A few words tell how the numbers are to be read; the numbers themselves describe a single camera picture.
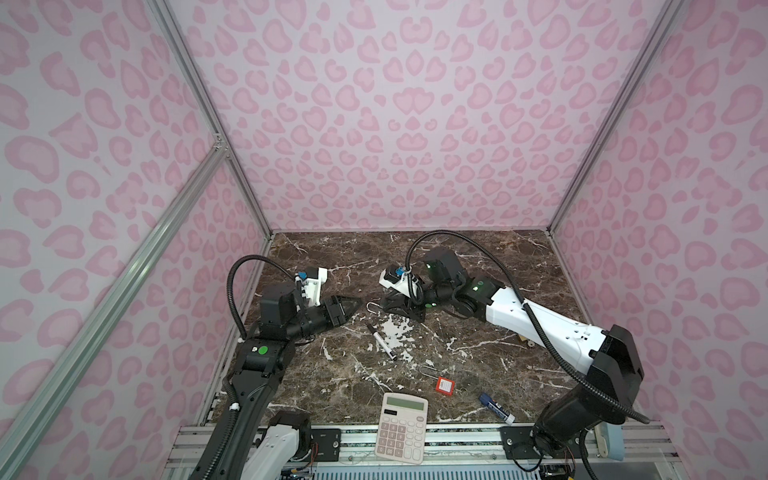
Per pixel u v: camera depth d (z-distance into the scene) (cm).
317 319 62
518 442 74
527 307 50
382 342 90
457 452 72
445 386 80
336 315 61
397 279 63
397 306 67
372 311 72
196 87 80
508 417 76
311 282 65
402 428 75
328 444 73
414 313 65
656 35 72
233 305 53
